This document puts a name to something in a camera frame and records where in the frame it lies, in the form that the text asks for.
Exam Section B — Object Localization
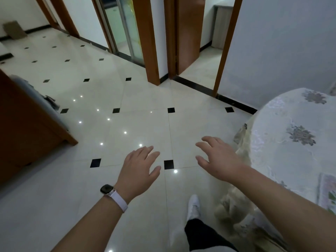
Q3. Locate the person's right hand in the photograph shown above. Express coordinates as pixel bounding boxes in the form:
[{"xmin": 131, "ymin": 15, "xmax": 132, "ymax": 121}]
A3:
[{"xmin": 195, "ymin": 135, "xmax": 249, "ymax": 183}]

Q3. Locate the person's left hand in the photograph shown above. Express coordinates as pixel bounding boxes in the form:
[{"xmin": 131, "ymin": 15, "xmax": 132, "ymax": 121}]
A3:
[{"xmin": 114, "ymin": 145, "xmax": 162, "ymax": 204}]

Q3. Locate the orange green floral placemat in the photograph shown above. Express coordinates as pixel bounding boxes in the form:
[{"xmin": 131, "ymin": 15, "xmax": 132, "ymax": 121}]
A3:
[{"xmin": 317, "ymin": 172, "xmax": 336, "ymax": 216}]

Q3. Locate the person's right forearm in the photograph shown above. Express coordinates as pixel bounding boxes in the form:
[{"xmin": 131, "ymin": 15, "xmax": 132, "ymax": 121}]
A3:
[{"xmin": 236, "ymin": 165, "xmax": 336, "ymax": 252}]

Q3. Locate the person's left forearm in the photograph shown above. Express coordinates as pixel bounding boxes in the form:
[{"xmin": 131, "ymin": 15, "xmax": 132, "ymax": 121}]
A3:
[{"xmin": 51, "ymin": 199, "xmax": 124, "ymax": 252}]

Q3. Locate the dining table with floral cloth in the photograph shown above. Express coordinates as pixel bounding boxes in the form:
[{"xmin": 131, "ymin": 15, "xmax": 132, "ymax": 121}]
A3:
[{"xmin": 233, "ymin": 87, "xmax": 336, "ymax": 216}]

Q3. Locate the smartwatch with white band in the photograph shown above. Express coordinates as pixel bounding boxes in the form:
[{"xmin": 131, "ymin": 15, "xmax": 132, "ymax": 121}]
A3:
[{"xmin": 99, "ymin": 184, "xmax": 128, "ymax": 214}]

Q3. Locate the white shoe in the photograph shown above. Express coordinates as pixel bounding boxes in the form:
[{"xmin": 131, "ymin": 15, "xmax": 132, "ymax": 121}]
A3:
[{"xmin": 186, "ymin": 194, "xmax": 202, "ymax": 223}]

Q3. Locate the black trouser leg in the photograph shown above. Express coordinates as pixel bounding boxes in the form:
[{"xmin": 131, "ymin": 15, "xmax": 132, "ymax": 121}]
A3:
[{"xmin": 184, "ymin": 218, "xmax": 239, "ymax": 252}]

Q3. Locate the white shirt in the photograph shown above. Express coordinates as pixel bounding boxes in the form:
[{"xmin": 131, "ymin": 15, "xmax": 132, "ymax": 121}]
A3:
[{"xmin": 189, "ymin": 245, "xmax": 238, "ymax": 252}]

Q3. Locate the large wooden display cabinet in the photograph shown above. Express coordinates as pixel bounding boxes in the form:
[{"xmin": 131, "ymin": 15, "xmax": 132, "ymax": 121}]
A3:
[{"xmin": 0, "ymin": 68, "xmax": 79, "ymax": 187}]

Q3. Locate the grey cabinet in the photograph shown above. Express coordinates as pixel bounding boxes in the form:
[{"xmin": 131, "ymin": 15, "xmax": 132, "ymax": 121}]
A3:
[{"xmin": 211, "ymin": 5, "xmax": 235, "ymax": 49}]

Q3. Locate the open brown wooden door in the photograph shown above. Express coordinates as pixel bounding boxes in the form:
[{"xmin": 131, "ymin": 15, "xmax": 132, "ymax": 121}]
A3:
[{"xmin": 175, "ymin": 0, "xmax": 206, "ymax": 76}]

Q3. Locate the glass sliding door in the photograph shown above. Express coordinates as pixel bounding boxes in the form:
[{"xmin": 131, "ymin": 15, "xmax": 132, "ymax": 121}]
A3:
[{"xmin": 101, "ymin": 0, "xmax": 145, "ymax": 67}]

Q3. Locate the brown cardboard box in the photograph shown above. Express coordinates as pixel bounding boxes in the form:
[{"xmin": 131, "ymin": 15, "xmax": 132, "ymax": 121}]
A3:
[{"xmin": 2, "ymin": 21, "xmax": 28, "ymax": 40}]

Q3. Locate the brown door frame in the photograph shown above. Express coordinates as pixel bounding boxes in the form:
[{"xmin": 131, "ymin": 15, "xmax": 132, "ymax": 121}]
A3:
[
  {"xmin": 90, "ymin": 0, "xmax": 161, "ymax": 86},
  {"xmin": 164, "ymin": 0, "xmax": 244, "ymax": 98},
  {"xmin": 34, "ymin": 0, "xmax": 80, "ymax": 39}
]

